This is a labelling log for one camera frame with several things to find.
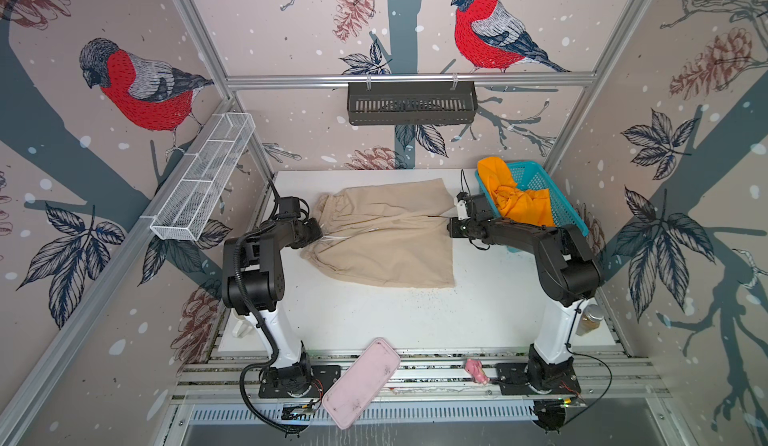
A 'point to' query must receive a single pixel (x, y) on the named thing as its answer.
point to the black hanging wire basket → (406, 103)
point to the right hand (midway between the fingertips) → (449, 227)
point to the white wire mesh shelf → (186, 211)
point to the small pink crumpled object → (475, 369)
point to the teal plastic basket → (534, 175)
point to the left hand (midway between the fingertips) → (316, 230)
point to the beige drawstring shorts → (389, 235)
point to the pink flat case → (352, 394)
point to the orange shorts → (529, 206)
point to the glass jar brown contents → (590, 319)
